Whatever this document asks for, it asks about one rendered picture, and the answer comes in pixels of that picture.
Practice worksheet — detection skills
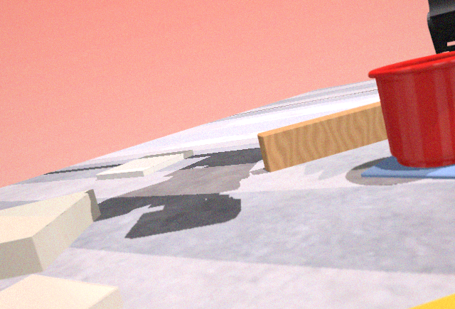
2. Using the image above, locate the red plastic cup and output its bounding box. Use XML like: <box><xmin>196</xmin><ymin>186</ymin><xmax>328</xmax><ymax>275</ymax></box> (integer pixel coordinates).
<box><xmin>368</xmin><ymin>51</ymin><xmax>455</xmax><ymax>168</ymax></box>

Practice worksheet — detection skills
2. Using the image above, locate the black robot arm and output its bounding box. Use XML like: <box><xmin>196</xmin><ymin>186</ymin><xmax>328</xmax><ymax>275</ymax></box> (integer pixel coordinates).
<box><xmin>427</xmin><ymin>0</ymin><xmax>455</xmax><ymax>54</ymax></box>

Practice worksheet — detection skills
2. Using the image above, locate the wooden plank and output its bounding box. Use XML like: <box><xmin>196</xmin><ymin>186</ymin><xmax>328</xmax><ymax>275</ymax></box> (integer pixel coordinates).
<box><xmin>257</xmin><ymin>102</ymin><xmax>388</xmax><ymax>173</ymax></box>

